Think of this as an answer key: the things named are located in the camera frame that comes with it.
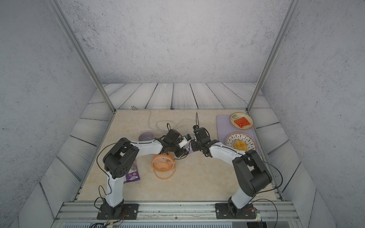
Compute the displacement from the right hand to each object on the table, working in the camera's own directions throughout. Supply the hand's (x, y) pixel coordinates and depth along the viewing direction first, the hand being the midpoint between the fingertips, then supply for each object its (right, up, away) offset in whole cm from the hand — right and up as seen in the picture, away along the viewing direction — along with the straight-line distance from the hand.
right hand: (195, 142), depth 92 cm
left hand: (-5, -6, +3) cm, 8 cm away
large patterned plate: (+35, +2, +8) cm, 36 cm away
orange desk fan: (-19, -10, -10) cm, 24 cm away
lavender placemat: (+23, +8, +16) cm, 29 cm away
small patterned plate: (+35, +18, +22) cm, 45 cm away
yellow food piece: (+30, -3, +3) cm, 30 cm away
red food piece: (+37, +12, +17) cm, 43 cm away
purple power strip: (-4, -3, -3) cm, 6 cm away
